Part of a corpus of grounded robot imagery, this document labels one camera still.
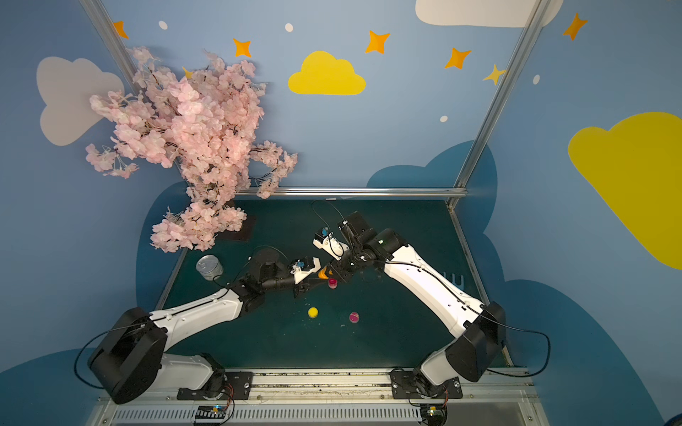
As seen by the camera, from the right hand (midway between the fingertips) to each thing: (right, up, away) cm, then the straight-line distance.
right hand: (336, 265), depth 76 cm
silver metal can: (-45, -3, +17) cm, 48 cm away
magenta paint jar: (-2, -9, +17) cm, 19 cm away
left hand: (-3, -1, +4) cm, 5 cm away
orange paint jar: (-4, -2, -2) cm, 5 cm away
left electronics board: (-35, -41, -3) cm, 54 cm away
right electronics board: (+28, -41, -3) cm, 50 cm away
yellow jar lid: (-8, -18, +12) cm, 23 cm away
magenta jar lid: (+6, -19, +12) cm, 23 cm away
